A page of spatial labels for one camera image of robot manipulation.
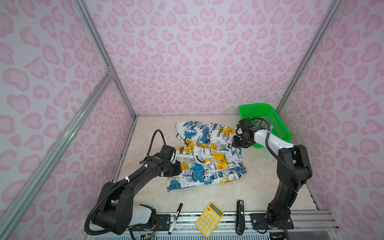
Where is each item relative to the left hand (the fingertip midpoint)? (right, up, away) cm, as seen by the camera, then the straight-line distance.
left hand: (182, 169), depth 86 cm
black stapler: (+29, -20, -15) cm, 39 cm away
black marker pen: (-2, -21, -13) cm, 25 cm away
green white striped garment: (+54, +28, +17) cm, 63 cm away
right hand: (+33, +14, +8) cm, 37 cm away
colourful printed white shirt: (+15, +6, +9) cm, 19 cm away
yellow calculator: (+15, -21, -13) cm, 29 cm away
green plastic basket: (+66, +26, +21) cm, 73 cm away
